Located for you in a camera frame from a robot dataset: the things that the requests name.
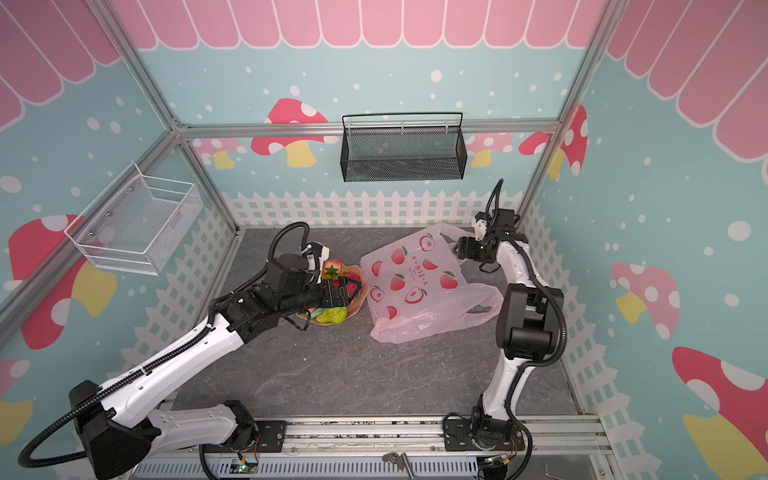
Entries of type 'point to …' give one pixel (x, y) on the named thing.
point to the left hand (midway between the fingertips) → (347, 292)
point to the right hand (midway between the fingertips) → (464, 249)
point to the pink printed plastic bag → (415, 292)
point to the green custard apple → (332, 315)
